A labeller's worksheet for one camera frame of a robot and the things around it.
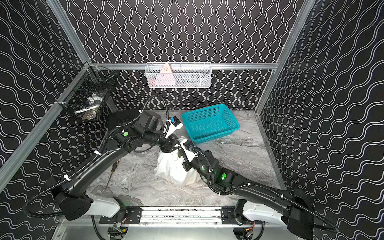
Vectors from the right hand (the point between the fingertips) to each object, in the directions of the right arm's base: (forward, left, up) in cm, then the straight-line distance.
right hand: (181, 147), depth 70 cm
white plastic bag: (-7, +4, -8) cm, 11 cm away
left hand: (+2, +1, +4) cm, 5 cm away
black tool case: (+37, +50, -20) cm, 65 cm away
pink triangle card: (+42, +12, +10) cm, 45 cm away
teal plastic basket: (+37, -17, -26) cm, 49 cm away
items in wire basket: (+27, +53, +4) cm, 59 cm away
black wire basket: (+35, +62, +3) cm, 71 cm away
